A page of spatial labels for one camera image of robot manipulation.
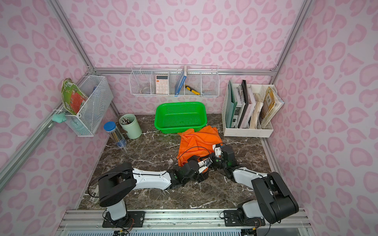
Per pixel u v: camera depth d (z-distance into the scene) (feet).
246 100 2.89
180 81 2.88
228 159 2.27
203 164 2.32
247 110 2.83
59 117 2.04
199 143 3.23
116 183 1.62
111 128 2.85
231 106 2.82
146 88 3.08
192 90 3.21
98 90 2.82
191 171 2.09
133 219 2.37
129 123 3.10
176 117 3.85
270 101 3.20
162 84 3.12
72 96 2.41
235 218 2.39
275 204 1.36
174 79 3.27
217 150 2.70
